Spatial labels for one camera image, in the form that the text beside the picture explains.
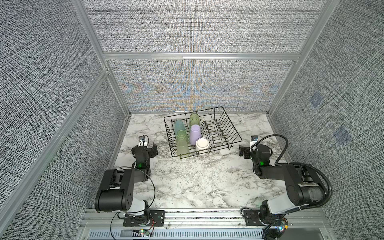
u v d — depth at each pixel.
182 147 0.86
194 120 0.97
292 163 0.51
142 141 0.77
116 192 0.44
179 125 1.01
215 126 1.03
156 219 0.73
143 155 0.71
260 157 0.72
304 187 0.45
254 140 0.81
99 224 0.73
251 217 0.73
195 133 0.92
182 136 0.95
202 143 0.90
